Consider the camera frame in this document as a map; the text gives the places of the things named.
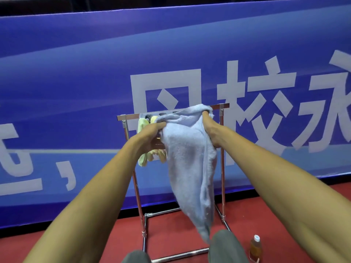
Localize person's left hand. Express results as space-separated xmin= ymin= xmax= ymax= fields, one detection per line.
xmin=131 ymin=122 xmax=167 ymax=156

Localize person's right hand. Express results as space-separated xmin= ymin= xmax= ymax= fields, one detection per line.
xmin=201 ymin=111 xmax=224 ymax=150

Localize bottle of amber liquid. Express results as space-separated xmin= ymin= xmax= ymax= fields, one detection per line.
xmin=249 ymin=235 xmax=263 ymax=263

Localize person's right forearm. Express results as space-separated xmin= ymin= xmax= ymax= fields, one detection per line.
xmin=216 ymin=128 xmax=351 ymax=263

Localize chrome metal rack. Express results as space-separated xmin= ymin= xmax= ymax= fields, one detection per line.
xmin=117 ymin=103 xmax=231 ymax=263

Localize grey plastic hook rail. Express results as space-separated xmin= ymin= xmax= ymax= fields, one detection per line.
xmin=139 ymin=108 xmax=187 ymax=121

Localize light blue towel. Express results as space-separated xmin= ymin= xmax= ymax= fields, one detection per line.
xmin=156 ymin=104 xmax=218 ymax=244

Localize grey trousers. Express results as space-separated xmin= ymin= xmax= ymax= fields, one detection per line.
xmin=122 ymin=230 xmax=249 ymax=263

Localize yellow towel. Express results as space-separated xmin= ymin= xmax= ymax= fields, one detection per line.
xmin=148 ymin=115 xmax=168 ymax=163

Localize light green towel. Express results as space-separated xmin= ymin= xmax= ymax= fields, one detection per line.
xmin=137 ymin=117 xmax=150 ymax=167

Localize blue printed banner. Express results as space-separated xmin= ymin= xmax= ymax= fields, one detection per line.
xmin=0 ymin=0 xmax=351 ymax=229

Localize person's left forearm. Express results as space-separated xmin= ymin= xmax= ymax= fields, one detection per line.
xmin=23 ymin=139 xmax=143 ymax=263

